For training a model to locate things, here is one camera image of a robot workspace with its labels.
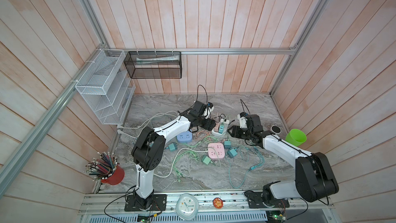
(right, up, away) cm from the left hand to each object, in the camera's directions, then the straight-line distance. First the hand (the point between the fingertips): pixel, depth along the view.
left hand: (210, 124), depth 91 cm
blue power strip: (-14, -8, +2) cm, 17 cm away
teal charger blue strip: (+13, -16, -3) cm, 21 cm away
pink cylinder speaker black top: (+42, -3, +4) cm, 42 cm away
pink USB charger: (+4, -2, +1) cm, 5 cm away
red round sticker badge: (+2, -36, -18) cm, 40 cm away
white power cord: (-45, -2, +10) cm, 47 cm away
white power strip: (+10, +1, +2) cm, 10 cm away
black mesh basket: (-34, +36, -1) cm, 49 cm away
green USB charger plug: (-3, -19, -5) cm, 20 cm away
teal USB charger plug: (+11, -12, 0) cm, 16 cm away
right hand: (+13, -3, 0) cm, 13 cm away
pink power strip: (+5, -14, -1) cm, 15 cm away
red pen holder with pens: (-52, -19, -18) cm, 59 cm away
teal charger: (-23, -13, -1) cm, 26 cm away
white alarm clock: (-13, -36, -21) cm, 43 cm away
